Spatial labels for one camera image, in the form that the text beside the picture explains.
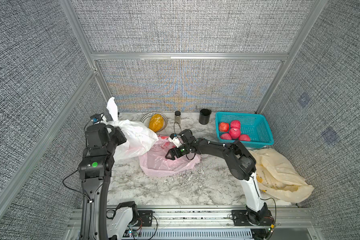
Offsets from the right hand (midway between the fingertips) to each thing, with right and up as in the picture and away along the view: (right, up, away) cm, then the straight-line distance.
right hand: (168, 150), depth 93 cm
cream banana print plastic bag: (+58, -12, -15) cm, 61 cm away
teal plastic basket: (+62, +16, +17) cm, 66 cm away
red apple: (+37, +15, +10) cm, 41 cm away
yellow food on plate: (-10, +18, +13) cm, 25 cm away
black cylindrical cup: (+26, +23, +20) cm, 40 cm away
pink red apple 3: (+48, +8, +3) cm, 49 cm away
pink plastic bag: (-8, -7, -4) cm, 12 cm away
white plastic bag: (-12, +9, -24) cm, 29 cm away
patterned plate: (-19, +21, +20) cm, 35 cm away
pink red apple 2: (+44, +11, +7) cm, 46 cm away
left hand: (-19, +15, -27) cm, 36 cm away
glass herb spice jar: (+5, +22, +16) cm, 28 cm away
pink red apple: (+37, +9, +5) cm, 38 cm away
